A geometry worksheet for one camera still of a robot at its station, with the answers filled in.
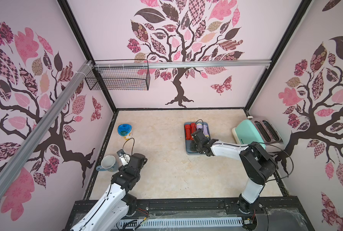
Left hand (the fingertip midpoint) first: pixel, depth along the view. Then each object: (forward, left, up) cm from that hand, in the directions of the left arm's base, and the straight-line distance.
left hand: (133, 163), depth 82 cm
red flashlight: (+28, -34, -8) cm, 45 cm away
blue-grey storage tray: (+16, -34, -4) cm, 37 cm away
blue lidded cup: (+22, +9, +2) cm, 24 cm away
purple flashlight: (+32, -43, -7) cm, 54 cm away
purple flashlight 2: (+26, -47, -5) cm, 54 cm away
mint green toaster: (+16, -78, +9) cm, 80 cm away
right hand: (+15, -35, -5) cm, 39 cm away
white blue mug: (+1, +16, -2) cm, 16 cm away
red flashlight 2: (+30, -38, -4) cm, 48 cm away
